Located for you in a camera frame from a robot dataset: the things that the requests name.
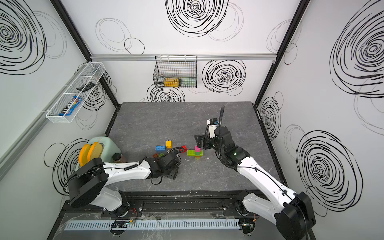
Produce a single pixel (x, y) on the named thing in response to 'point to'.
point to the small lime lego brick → (161, 154)
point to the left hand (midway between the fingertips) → (174, 170)
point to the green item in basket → (188, 82)
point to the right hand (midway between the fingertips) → (203, 134)
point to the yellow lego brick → (169, 144)
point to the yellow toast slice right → (94, 151)
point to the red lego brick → (185, 147)
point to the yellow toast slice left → (83, 154)
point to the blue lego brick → (160, 148)
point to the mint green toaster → (109, 148)
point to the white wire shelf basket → (92, 75)
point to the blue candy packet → (66, 110)
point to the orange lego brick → (155, 155)
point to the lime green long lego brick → (193, 153)
